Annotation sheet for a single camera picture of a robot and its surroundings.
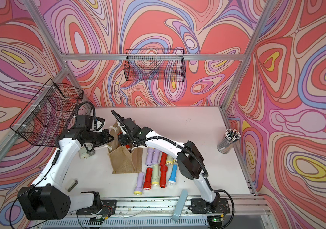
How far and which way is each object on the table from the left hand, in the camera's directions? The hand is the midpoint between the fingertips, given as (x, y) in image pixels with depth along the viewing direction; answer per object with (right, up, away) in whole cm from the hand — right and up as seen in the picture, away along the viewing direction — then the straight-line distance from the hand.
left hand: (115, 138), depth 79 cm
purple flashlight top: (+23, -13, +10) cm, 28 cm away
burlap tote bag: (+4, -14, +3) cm, 15 cm away
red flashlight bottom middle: (+27, -20, +5) cm, 34 cm away
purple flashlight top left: (+19, -12, +10) cm, 25 cm away
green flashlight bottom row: (+23, -24, -1) cm, 33 cm away
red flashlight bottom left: (+18, -26, -1) cm, 32 cm away
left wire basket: (-36, +15, +1) cm, 39 cm away
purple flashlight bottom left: (+14, -28, -2) cm, 31 cm away
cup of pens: (+67, +1, +2) cm, 67 cm away
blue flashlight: (+32, -24, +1) cm, 40 cm away
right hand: (+3, -3, +4) cm, 6 cm away
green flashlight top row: (+31, -15, +7) cm, 35 cm away
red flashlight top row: (+27, -14, +10) cm, 32 cm away
